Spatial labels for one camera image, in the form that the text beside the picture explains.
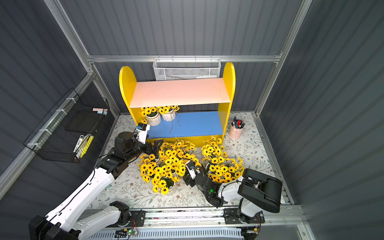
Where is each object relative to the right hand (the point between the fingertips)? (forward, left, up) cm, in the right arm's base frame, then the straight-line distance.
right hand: (190, 167), depth 83 cm
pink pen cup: (+26, -29, +3) cm, 39 cm away
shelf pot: (+26, +22, +14) cm, 37 cm away
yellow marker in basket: (+2, +48, +20) cm, 52 cm away
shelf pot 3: (+2, +1, +8) cm, 8 cm away
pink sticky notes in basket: (+25, +52, +20) cm, 61 cm away
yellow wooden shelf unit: (+54, 0, -8) cm, 55 cm away
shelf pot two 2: (-3, +21, +8) cm, 23 cm away
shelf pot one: (-11, +12, +7) cm, 18 cm away
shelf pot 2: (+30, +14, +13) cm, 36 cm away
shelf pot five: (+1, +21, +6) cm, 22 cm away
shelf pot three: (+7, -13, +7) cm, 16 cm away
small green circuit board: (-30, +32, -10) cm, 45 cm away
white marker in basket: (+2, +52, +21) cm, 56 cm away
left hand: (+8, +18, +18) cm, 26 cm away
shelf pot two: (0, +9, +9) cm, 13 cm away
